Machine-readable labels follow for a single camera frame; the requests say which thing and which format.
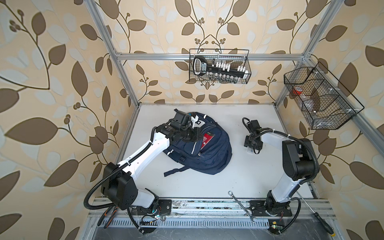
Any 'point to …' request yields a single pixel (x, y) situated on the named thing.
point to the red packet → (206, 139)
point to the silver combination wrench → (252, 218)
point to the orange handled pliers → (105, 213)
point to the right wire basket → (323, 102)
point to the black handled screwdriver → (328, 229)
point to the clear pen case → (250, 150)
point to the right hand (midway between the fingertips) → (251, 146)
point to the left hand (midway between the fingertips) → (204, 134)
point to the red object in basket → (296, 92)
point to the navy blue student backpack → (210, 155)
